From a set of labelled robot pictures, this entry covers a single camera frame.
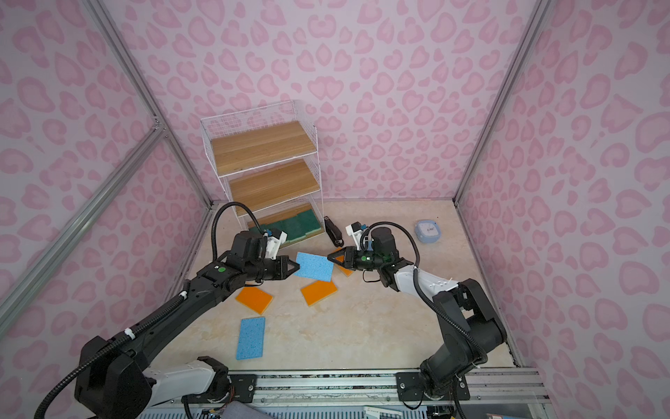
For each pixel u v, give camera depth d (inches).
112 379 15.3
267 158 30.0
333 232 41.2
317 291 35.9
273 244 28.8
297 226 42.1
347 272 37.6
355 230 31.3
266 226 42.4
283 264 27.2
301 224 42.8
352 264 28.9
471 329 17.5
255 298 35.3
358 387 29.4
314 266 31.4
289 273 29.2
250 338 32.2
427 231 41.8
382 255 27.3
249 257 24.8
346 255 30.1
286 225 42.1
